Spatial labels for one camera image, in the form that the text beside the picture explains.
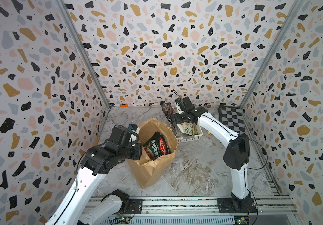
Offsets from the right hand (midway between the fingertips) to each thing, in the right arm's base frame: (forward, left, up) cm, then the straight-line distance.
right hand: (178, 116), depth 90 cm
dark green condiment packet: (-20, +12, -4) cm, 24 cm away
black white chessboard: (+15, -44, -17) cm, 49 cm away
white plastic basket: (-9, -4, -11) cm, 15 cm away
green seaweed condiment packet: (-3, -7, -9) cm, 12 cm away
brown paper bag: (-37, +15, +3) cm, 39 cm away
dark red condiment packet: (+4, +7, +1) cm, 8 cm away
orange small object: (+28, +47, -17) cm, 57 cm away
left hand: (-28, +17, +8) cm, 34 cm away
